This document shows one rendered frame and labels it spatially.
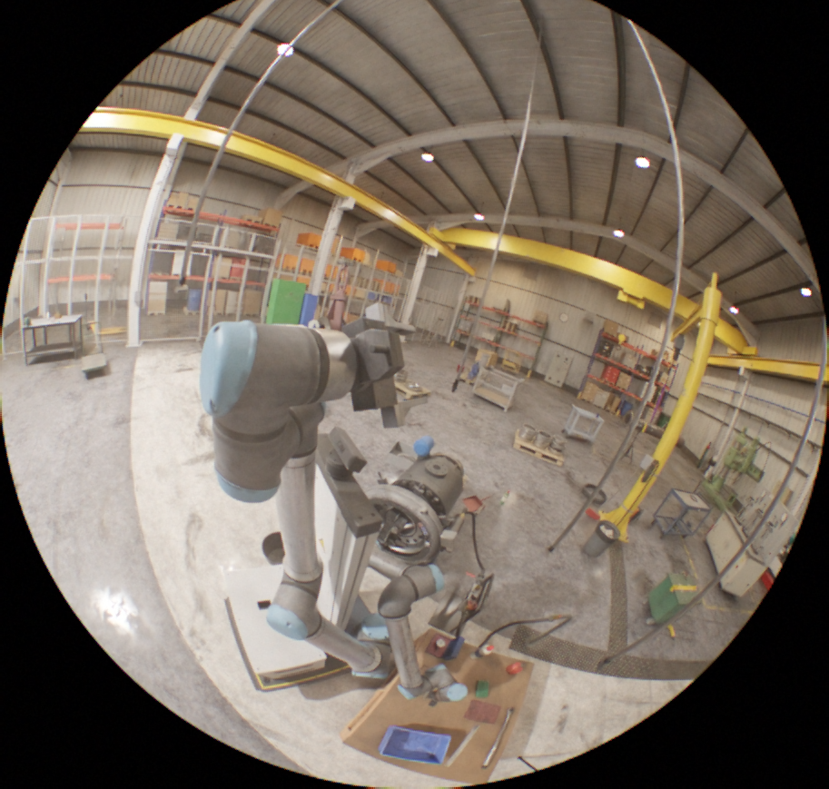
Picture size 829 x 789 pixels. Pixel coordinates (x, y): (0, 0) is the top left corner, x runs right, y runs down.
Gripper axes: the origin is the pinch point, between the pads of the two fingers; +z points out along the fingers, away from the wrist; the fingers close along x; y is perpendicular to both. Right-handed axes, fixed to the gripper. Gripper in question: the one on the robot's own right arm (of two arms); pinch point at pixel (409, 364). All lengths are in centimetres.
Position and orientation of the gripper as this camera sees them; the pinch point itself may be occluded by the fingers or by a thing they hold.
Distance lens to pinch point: 46.6
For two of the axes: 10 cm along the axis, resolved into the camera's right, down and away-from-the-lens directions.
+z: 5.5, -0.3, 8.4
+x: 1.7, 9.8, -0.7
